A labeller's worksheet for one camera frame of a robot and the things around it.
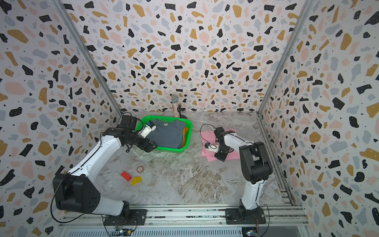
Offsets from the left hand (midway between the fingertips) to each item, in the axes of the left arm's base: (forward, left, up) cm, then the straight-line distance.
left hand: (151, 141), depth 84 cm
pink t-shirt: (+16, -35, -18) cm, 42 cm away
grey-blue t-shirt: (+14, -6, -12) cm, 19 cm away
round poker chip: (-10, +9, -16) cm, 21 cm away
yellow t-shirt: (+16, -17, -11) cm, 26 cm away
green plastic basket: (0, +1, +16) cm, 16 cm away
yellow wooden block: (-17, +9, -14) cm, 24 cm away
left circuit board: (-41, +9, -17) cm, 45 cm away
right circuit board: (-42, -51, -17) cm, 68 cm away
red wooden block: (-13, +17, -16) cm, 27 cm away
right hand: (-2, -42, -17) cm, 45 cm away
